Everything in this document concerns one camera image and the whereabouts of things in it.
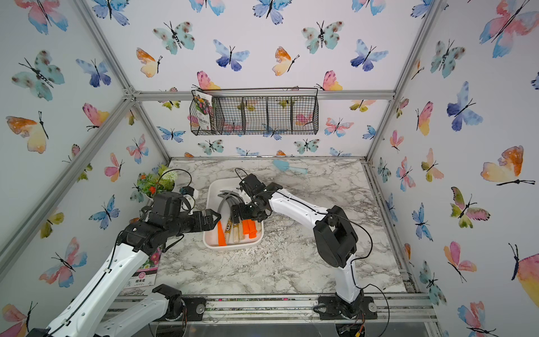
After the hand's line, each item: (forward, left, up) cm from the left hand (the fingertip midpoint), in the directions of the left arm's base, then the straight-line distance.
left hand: (212, 215), depth 75 cm
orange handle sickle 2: (+2, -13, -17) cm, 21 cm away
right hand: (+4, -9, -8) cm, 13 cm away
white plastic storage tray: (0, +5, -18) cm, 19 cm away
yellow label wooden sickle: (+19, -3, -20) cm, 28 cm away
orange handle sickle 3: (+4, -10, -17) cm, 20 cm away
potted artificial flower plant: (+22, +28, -6) cm, 36 cm away
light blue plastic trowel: (+43, -28, -21) cm, 55 cm away
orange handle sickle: (0, 0, -18) cm, 18 cm away
